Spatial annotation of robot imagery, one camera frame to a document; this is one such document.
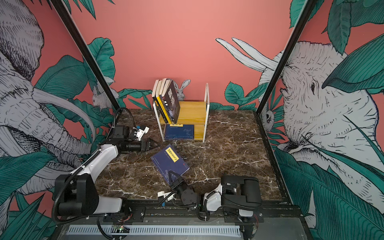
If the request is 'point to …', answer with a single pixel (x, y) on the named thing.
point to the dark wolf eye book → (172, 102)
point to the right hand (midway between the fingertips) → (171, 169)
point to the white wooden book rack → (162, 126)
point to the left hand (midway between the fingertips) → (156, 144)
